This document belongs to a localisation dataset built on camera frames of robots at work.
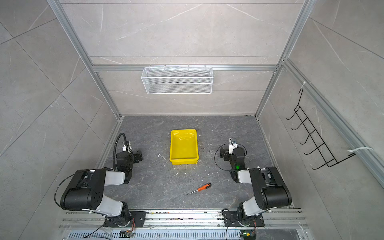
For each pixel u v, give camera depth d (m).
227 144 0.82
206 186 0.83
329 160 0.59
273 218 0.75
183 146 0.99
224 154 0.84
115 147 0.69
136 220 0.74
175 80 1.01
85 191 0.44
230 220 0.73
